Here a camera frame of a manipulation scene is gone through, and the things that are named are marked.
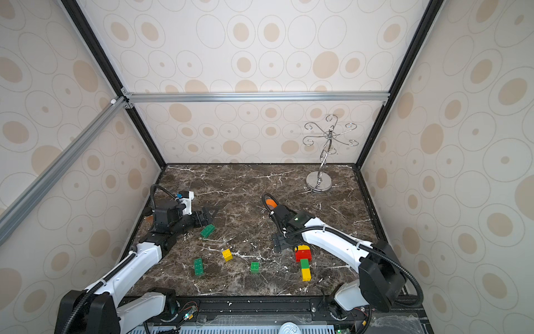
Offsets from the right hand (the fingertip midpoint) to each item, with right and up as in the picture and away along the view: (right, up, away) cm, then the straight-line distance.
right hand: (294, 240), depth 84 cm
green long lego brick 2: (-38, +2, +8) cm, 39 cm away
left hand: (-31, +13, -1) cm, 34 cm away
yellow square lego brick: (+4, -12, -4) cm, 13 cm away
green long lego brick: (-39, -9, -1) cm, 40 cm away
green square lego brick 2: (-16, -10, -3) cm, 19 cm away
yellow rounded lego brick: (-27, -6, -1) cm, 28 cm away
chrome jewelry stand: (+17, +24, +26) cm, 39 cm away
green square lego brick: (+4, -9, -2) cm, 10 cm away
